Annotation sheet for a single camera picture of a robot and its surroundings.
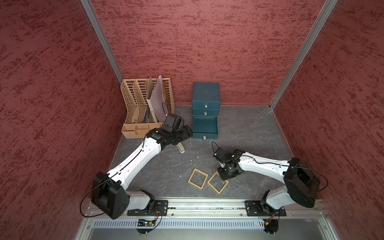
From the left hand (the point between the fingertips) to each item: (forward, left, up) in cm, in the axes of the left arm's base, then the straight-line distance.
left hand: (188, 137), depth 79 cm
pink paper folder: (+27, +21, +3) cm, 34 cm away
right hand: (-17, -21, -18) cm, 32 cm away
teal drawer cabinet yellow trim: (+24, -11, 0) cm, 26 cm away
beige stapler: (+2, +5, -16) cm, 17 cm away
